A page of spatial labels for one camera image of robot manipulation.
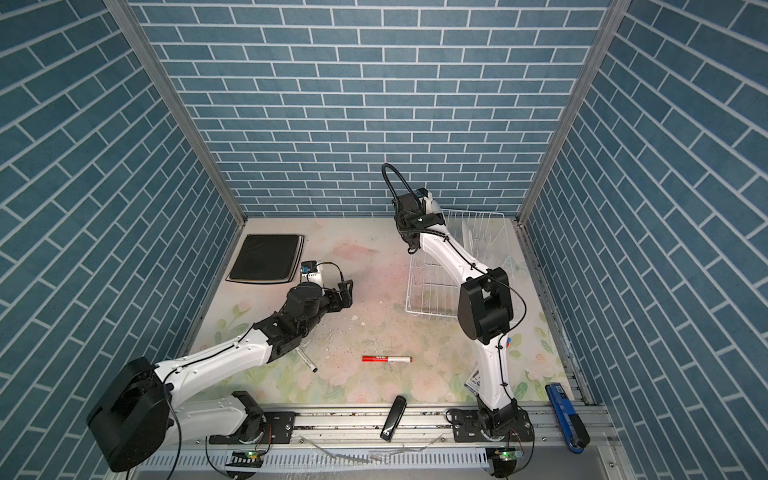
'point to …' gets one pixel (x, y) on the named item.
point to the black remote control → (393, 418)
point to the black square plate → (267, 259)
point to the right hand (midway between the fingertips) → (437, 220)
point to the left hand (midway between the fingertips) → (343, 284)
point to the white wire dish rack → (433, 286)
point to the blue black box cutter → (573, 425)
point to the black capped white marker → (306, 359)
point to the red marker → (388, 359)
